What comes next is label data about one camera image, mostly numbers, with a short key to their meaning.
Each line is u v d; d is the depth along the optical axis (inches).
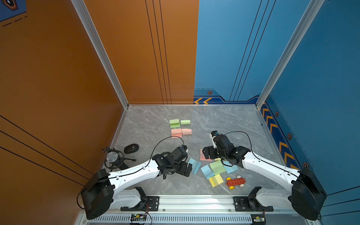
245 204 28.5
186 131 40.5
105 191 15.9
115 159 26.6
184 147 29.2
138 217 28.0
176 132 40.7
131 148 36.2
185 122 43.3
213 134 29.6
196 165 34.0
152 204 29.1
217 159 28.7
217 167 33.5
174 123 41.7
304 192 15.5
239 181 31.1
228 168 33.2
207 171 33.6
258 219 28.0
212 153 29.0
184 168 27.9
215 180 31.6
